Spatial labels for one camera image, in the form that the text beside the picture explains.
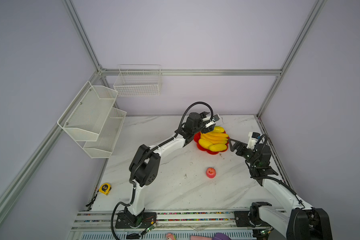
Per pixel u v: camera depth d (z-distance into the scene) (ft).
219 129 3.40
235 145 2.45
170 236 2.21
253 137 2.39
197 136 3.41
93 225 2.40
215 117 2.39
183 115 2.13
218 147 3.06
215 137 3.41
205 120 2.50
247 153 2.38
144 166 1.69
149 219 2.41
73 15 2.30
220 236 2.31
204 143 3.23
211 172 2.81
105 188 2.68
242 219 2.40
